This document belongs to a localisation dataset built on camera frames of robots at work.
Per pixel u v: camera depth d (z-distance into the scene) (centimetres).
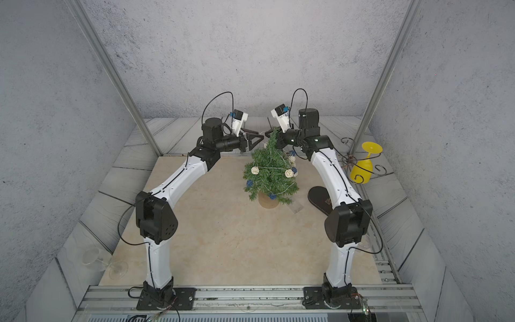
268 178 77
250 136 81
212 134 66
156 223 52
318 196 104
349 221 49
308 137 63
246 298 75
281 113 68
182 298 73
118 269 79
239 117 71
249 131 79
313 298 73
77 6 70
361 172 73
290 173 74
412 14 71
